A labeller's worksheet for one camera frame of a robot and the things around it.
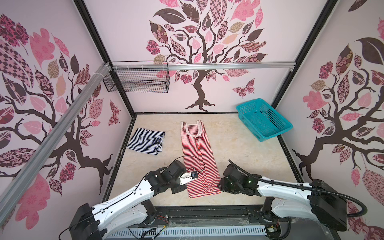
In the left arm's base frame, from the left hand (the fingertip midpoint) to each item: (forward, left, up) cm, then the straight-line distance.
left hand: (181, 181), depth 79 cm
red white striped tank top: (+18, -9, -6) cm, 21 cm away
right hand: (-1, -20, -5) cm, 21 cm away
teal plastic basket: (+50, -61, -6) cm, 80 cm away
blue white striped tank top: (+29, +26, -5) cm, 39 cm away
